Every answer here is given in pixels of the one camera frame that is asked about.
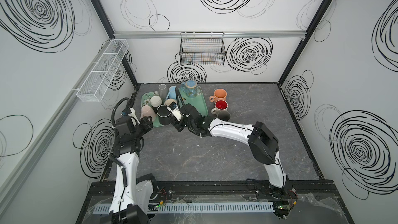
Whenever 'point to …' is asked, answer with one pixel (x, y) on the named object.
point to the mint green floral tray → (199, 100)
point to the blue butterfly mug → (190, 88)
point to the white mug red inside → (220, 106)
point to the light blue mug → (171, 94)
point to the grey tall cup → (162, 91)
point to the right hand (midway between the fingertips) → (169, 117)
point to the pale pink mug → (147, 111)
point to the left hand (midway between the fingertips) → (149, 118)
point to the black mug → (163, 112)
